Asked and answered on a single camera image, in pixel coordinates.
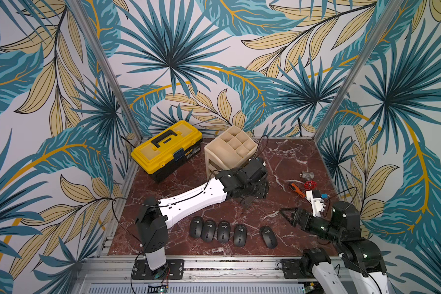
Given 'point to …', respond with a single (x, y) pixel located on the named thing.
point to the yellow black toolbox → (169, 151)
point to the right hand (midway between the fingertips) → (286, 213)
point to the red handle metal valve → (309, 184)
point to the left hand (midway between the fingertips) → (262, 191)
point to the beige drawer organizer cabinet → (229, 150)
